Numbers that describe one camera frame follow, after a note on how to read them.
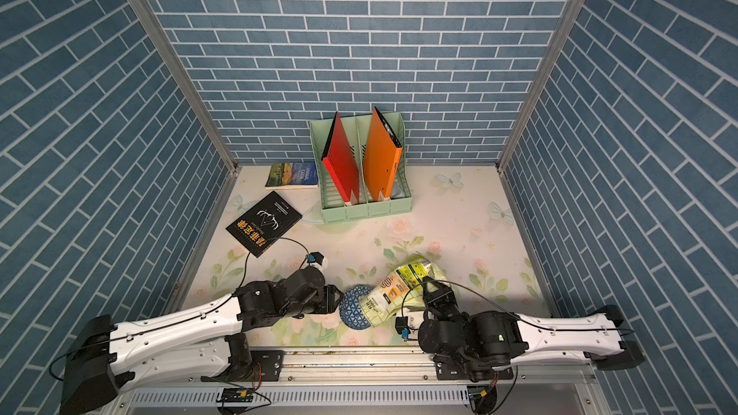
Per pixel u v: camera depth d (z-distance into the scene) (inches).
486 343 19.7
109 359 16.0
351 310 32.4
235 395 28.4
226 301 20.4
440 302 23.9
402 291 26.2
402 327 24.3
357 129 40.3
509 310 20.1
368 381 28.4
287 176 45.5
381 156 34.2
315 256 28.2
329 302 25.0
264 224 38.9
